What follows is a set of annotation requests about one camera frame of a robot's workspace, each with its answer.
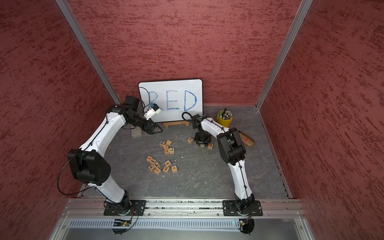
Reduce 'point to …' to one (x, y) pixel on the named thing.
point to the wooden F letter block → (168, 163)
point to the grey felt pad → (136, 132)
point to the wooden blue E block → (161, 143)
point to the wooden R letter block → (190, 140)
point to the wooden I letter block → (157, 171)
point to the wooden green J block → (171, 150)
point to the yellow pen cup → (224, 118)
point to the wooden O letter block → (167, 151)
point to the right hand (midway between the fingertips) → (202, 146)
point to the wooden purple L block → (156, 165)
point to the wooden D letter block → (210, 146)
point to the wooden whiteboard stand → (177, 122)
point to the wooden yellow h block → (168, 142)
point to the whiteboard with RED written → (174, 98)
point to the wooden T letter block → (149, 158)
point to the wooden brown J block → (165, 146)
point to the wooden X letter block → (174, 169)
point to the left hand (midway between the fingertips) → (156, 130)
